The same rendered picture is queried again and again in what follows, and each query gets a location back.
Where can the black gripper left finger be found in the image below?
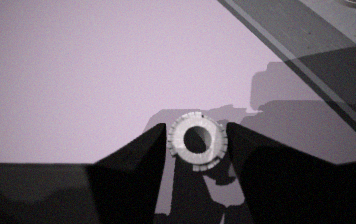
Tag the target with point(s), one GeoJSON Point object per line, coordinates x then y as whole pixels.
{"type": "Point", "coordinates": [125, 191]}

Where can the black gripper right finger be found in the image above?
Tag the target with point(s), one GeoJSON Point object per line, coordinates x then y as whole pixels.
{"type": "Point", "coordinates": [283, 185]}

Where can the white cylinder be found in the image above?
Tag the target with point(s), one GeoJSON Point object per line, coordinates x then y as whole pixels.
{"type": "Point", "coordinates": [194, 130]}

